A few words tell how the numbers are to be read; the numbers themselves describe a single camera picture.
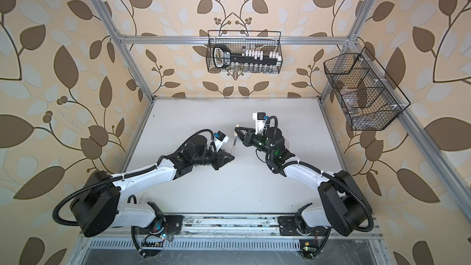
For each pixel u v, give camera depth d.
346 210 0.42
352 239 0.76
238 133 0.77
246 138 0.72
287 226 0.73
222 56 0.83
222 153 0.73
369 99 0.73
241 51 0.81
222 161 0.73
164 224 0.73
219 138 0.72
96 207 0.42
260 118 0.72
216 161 0.71
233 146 0.79
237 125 0.78
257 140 0.71
